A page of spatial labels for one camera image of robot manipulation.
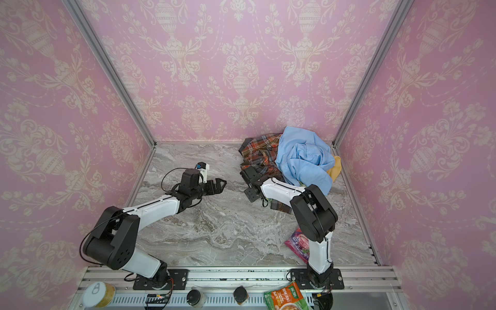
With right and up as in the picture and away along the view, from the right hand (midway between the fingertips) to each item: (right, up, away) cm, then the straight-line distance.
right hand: (259, 188), depth 96 cm
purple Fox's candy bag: (+16, -21, -17) cm, 31 cm away
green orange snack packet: (+9, -35, -28) cm, 46 cm away
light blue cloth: (+23, +15, +1) cm, 27 cm away
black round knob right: (-7, -31, -33) cm, 46 cm away
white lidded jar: (-57, -33, -29) cm, 72 cm away
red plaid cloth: (+1, +18, +5) cm, 18 cm away
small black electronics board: (-40, -39, -23) cm, 60 cm away
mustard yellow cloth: (+42, +8, +9) cm, 44 cm away
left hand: (-19, +3, -6) cm, 20 cm away
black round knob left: (-23, -32, -32) cm, 51 cm away
